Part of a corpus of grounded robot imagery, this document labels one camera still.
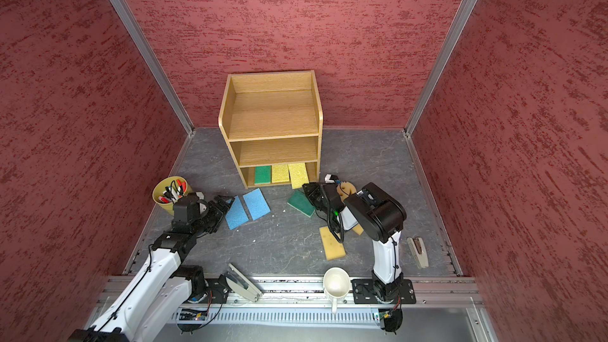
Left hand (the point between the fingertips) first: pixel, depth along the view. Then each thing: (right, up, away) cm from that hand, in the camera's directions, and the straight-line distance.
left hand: (232, 209), depth 84 cm
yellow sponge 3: (+37, -13, -2) cm, 39 cm away
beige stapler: (+67, -14, -3) cm, 68 cm away
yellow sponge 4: (+46, -8, +1) cm, 47 cm away
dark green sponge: (+24, +1, +11) cm, 26 cm away
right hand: (+24, +5, +11) cm, 27 cm away
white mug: (+37, -23, -7) cm, 44 cm away
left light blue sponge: (0, -4, +4) cm, 6 cm away
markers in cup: (-24, +5, +3) cm, 24 cm away
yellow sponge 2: (+15, +11, +16) cm, 25 cm away
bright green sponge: (+8, +11, +16) cm, 21 cm away
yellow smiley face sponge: (+43, +6, +11) cm, 45 cm away
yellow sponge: (+23, +11, +16) cm, 30 cm away
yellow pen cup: (-26, +8, -1) cm, 27 cm away
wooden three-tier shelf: (+15, +33, -3) cm, 36 cm away
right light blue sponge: (+7, 0, +8) cm, 11 cm away
